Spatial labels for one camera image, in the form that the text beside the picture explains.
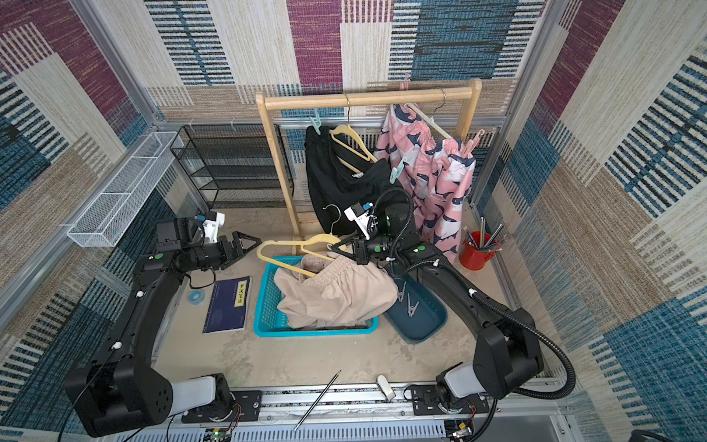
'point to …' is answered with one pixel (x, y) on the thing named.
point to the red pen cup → (477, 250)
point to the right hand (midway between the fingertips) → (339, 251)
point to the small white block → (385, 388)
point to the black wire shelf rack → (234, 166)
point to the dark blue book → (229, 305)
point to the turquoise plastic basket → (270, 319)
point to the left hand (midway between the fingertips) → (252, 245)
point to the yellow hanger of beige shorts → (325, 238)
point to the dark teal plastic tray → (416, 315)
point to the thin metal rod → (317, 400)
